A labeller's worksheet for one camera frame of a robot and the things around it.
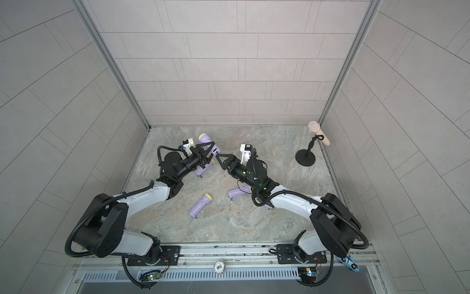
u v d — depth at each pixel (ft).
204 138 2.53
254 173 1.87
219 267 2.10
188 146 2.47
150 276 2.15
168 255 2.33
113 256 2.37
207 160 2.41
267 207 1.98
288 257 2.32
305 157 3.34
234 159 2.19
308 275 2.23
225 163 2.18
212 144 2.45
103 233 1.37
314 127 2.63
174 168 2.07
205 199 2.72
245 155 2.32
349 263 2.23
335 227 1.37
